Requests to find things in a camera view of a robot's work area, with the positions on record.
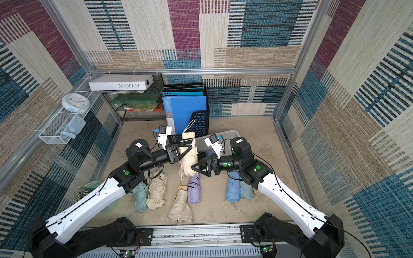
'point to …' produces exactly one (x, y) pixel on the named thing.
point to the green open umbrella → (88, 187)
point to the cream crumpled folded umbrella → (157, 183)
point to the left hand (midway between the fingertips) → (189, 146)
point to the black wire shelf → (147, 105)
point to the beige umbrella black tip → (190, 160)
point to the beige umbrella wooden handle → (180, 213)
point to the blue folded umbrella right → (233, 187)
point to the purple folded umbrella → (194, 189)
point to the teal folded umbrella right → (246, 191)
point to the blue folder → (178, 110)
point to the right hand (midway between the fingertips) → (196, 164)
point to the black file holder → (199, 124)
